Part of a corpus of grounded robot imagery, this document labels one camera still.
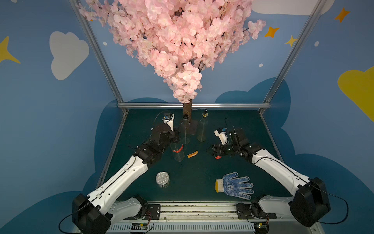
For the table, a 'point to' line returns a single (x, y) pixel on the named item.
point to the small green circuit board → (139, 226)
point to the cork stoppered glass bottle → (179, 156)
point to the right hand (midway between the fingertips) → (213, 147)
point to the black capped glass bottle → (185, 130)
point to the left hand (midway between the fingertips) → (176, 125)
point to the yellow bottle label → (192, 154)
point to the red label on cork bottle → (179, 150)
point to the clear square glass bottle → (203, 127)
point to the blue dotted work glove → (237, 186)
